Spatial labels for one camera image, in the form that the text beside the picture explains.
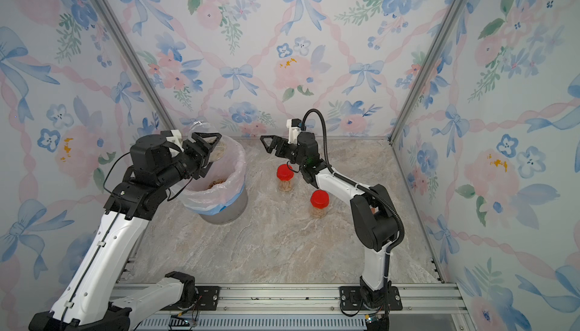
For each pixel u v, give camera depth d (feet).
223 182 2.30
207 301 2.41
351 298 2.40
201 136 1.88
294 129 2.56
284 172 3.04
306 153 2.30
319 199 2.86
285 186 3.27
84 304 1.20
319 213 2.98
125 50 2.78
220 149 2.09
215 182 2.30
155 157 1.50
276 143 2.51
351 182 1.85
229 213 2.46
